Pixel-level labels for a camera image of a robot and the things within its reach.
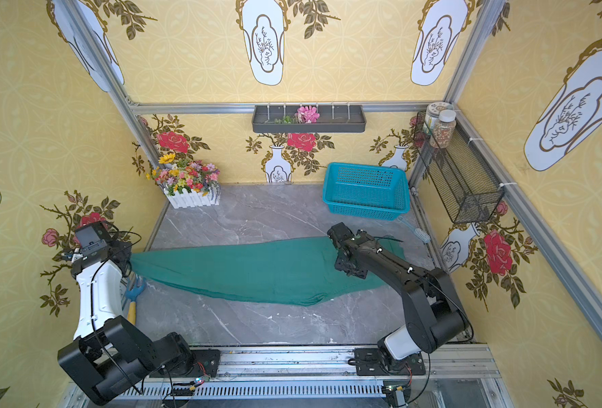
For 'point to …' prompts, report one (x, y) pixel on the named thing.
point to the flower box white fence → (187, 184)
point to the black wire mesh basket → (467, 181)
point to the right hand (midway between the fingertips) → (352, 264)
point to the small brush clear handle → (417, 232)
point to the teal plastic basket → (366, 190)
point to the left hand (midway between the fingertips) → (108, 257)
